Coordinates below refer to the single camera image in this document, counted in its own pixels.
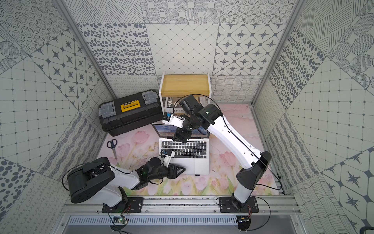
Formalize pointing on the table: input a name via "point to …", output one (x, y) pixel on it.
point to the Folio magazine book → (172, 104)
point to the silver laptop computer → (192, 155)
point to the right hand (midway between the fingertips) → (179, 132)
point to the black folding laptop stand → (197, 174)
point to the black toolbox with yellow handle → (123, 115)
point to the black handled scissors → (111, 144)
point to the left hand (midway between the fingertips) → (184, 165)
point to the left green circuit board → (120, 219)
